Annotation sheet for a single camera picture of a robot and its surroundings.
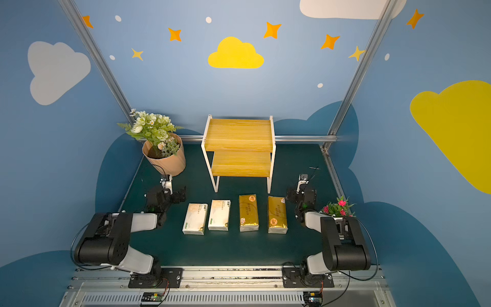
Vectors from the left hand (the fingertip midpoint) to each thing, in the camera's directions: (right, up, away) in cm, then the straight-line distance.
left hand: (175, 184), depth 95 cm
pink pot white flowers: (-6, +18, +1) cm, 19 cm away
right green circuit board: (+62, -42, -22) cm, 78 cm away
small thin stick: (+77, +8, +17) cm, 79 cm away
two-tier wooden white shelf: (+33, +17, -21) cm, 43 cm away
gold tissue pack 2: (+50, -13, -10) cm, 52 cm away
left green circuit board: (0, -40, -23) cm, 46 cm away
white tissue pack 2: (+24, -13, -7) cm, 28 cm away
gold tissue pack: (+37, -13, -10) cm, 41 cm away
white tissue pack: (+13, -15, -9) cm, 21 cm away
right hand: (+65, -1, 0) cm, 65 cm away
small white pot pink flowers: (+76, -9, -15) cm, 78 cm away
